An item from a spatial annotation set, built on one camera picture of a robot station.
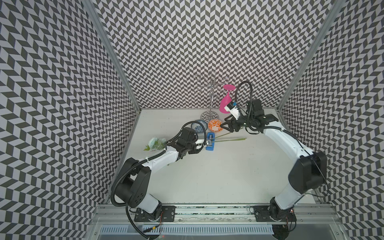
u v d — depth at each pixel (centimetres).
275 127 57
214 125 105
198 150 76
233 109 70
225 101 84
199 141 76
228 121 78
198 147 75
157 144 79
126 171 42
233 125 72
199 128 105
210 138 96
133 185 43
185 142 68
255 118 64
